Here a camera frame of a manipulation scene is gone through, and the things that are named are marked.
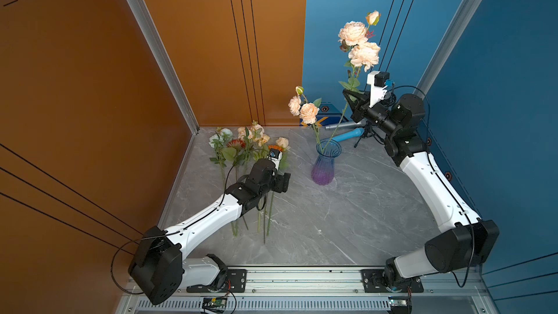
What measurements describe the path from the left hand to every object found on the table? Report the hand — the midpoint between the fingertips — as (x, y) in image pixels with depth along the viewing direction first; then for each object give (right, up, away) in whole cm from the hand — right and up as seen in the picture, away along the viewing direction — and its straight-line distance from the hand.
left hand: (282, 169), depth 83 cm
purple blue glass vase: (+17, 0, +6) cm, 18 cm away
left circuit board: (-22, -44, -11) cm, 50 cm away
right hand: (+20, +26, -16) cm, 37 cm away
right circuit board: (+38, -42, -13) cm, 59 cm away
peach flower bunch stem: (-16, +12, +27) cm, 33 cm away
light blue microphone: (+35, +15, +32) cm, 50 cm away
